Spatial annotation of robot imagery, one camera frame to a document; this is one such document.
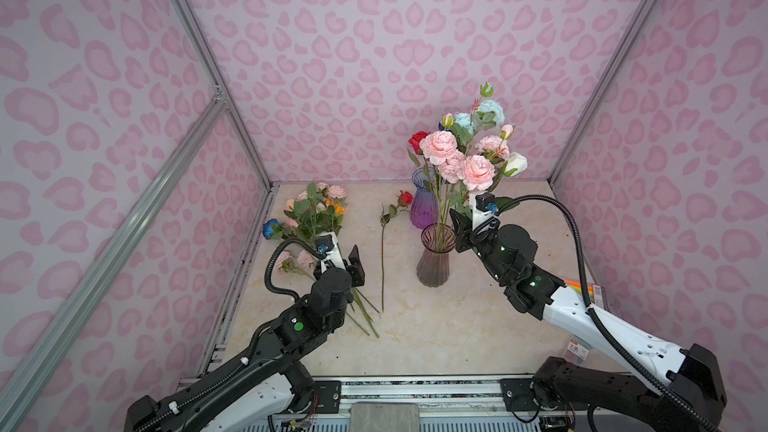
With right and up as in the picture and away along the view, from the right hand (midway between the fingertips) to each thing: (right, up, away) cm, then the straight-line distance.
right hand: (455, 207), depth 71 cm
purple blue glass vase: (-4, 0, +28) cm, 29 cm away
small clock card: (+33, -38, +7) cm, 51 cm away
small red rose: (-10, +3, +39) cm, 41 cm away
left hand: (-25, -9, +2) cm, 27 cm away
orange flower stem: (-35, 0, +37) cm, 50 cm away
